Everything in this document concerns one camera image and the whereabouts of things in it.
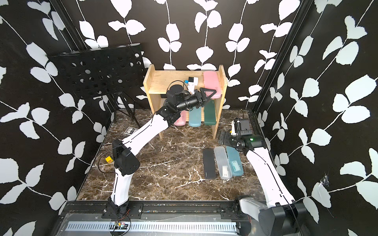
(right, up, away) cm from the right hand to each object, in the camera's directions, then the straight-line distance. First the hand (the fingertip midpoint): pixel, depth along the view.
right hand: (224, 135), depth 78 cm
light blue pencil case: (+10, -17, +14) cm, 24 cm away
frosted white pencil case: (+2, -20, +12) cm, 23 cm away
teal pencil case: (-16, +11, +9) cm, 21 cm away
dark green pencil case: (-7, +11, +8) cm, 15 cm away
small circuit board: (-53, -43, -8) cm, 69 cm away
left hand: (-7, +22, -13) cm, 26 cm away
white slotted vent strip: (-10, -44, -8) cm, 45 cm away
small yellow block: (-70, -16, +12) cm, 73 cm away
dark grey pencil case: (-7, -19, +14) cm, 25 cm away
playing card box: (-63, +1, +26) cm, 68 cm away
